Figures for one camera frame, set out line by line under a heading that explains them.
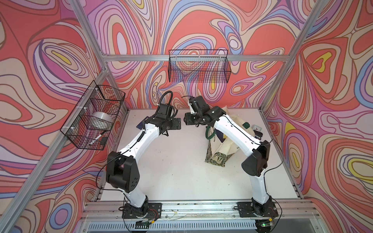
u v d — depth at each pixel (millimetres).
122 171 447
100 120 693
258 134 989
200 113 613
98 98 856
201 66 967
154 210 723
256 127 1046
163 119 675
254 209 659
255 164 537
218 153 864
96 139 718
